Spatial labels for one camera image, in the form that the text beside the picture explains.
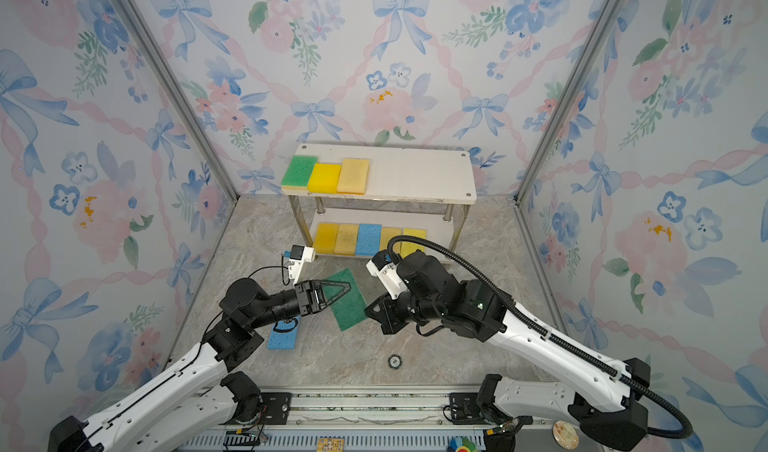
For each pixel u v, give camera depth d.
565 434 0.70
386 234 1.00
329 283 0.62
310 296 0.58
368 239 0.98
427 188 0.76
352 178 0.75
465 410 0.73
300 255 0.61
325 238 0.97
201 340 0.53
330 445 0.69
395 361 0.82
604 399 0.38
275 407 0.75
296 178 0.75
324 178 0.74
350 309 0.61
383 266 0.55
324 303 0.60
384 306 0.52
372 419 0.73
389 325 0.52
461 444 0.69
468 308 0.44
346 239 0.97
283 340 0.84
